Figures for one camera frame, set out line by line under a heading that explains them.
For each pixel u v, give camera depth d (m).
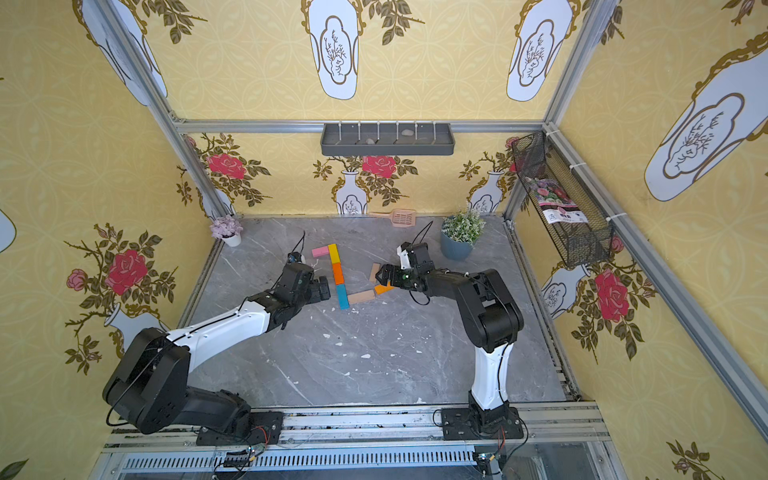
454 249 1.03
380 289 0.97
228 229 1.04
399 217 1.21
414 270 0.81
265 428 0.73
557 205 0.76
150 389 0.42
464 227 0.97
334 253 1.10
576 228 0.87
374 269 1.04
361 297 0.98
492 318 0.53
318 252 1.09
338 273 1.04
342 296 0.98
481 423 0.65
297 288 0.69
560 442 0.76
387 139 0.93
